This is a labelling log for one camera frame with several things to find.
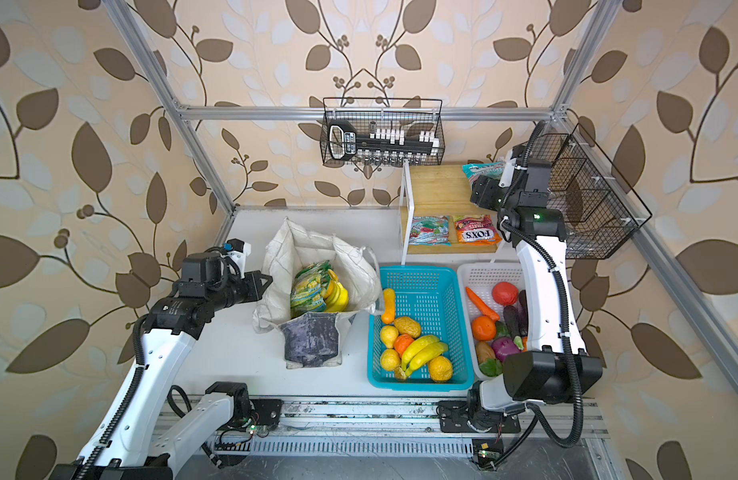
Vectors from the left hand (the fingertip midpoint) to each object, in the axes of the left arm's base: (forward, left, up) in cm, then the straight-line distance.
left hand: (272, 276), depth 74 cm
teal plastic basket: (+8, -45, -23) cm, 51 cm away
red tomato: (+7, -65, -18) cm, 68 cm away
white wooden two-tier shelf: (+23, -42, +9) cm, 48 cm away
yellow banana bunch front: (-12, -38, -16) cm, 43 cm away
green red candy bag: (+20, -42, -4) cm, 46 cm away
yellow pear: (-6, -30, -19) cm, 36 cm away
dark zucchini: (0, -66, -18) cm, 68 cm away
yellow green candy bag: (+1, -7, -11) cm, 13 cm away
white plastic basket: (+12, -59, -18) cm, 63 cm away
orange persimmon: (-9, -34, -18) cm, 39 cm away
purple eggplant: (+1, -70, -19) cm, 72 cm away
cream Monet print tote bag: (-12, -12, -9) cm, 19 cm away
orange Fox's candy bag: (+22, -56, -5) cm, 60 cm away
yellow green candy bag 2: (+10, -9, -11) cm, 18 cm away
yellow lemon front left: (-13, -30, -19) cm, 38 cm away
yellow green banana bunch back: (+5, -13, -17) cm, 22 cm away
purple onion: (-10, -60, -16) cm, 63 cm away
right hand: (+18, -54, +15) cm, 59 cm away
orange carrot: (+3, -59, -20) cm, 62 cm away
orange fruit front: (-15, -43, -18) cm, 49 cm away
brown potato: (-11, -55, -17) cm, 59 cm away
